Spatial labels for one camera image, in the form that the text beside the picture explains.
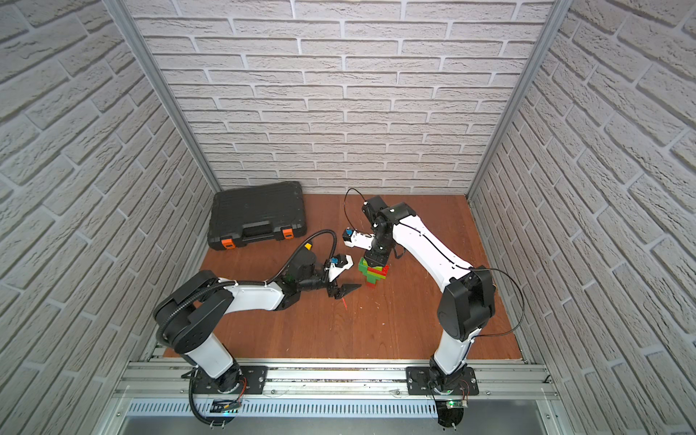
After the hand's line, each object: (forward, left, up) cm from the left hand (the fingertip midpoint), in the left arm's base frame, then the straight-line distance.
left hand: (359, 272), depth 83 cm
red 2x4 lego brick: (-1, -7, +2) cm, 8 cm away
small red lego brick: (0, -4, -8) cm, 9 cm away
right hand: (+4, -7, +3) cm, 8 cm away
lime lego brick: (0, -5, -1) cm, 5 cm away
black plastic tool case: (+29, +40, -5) cm, 50 cm away
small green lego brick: (+1, -1, +1) cm, 2 cm away
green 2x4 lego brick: (0, -4, -4) cm, 5 cm away
